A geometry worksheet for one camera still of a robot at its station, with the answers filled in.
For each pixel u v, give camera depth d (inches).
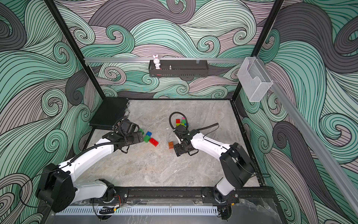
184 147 28.4
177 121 40.9
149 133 38.5
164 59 37.1
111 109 43.5
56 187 16.0
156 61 35.0
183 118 37.5
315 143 19.9
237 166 17.0
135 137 29.9
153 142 36.6
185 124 39.6
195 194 29.3
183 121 41.6
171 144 35.4
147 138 36.3
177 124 29.4
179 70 38.0
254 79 30.9
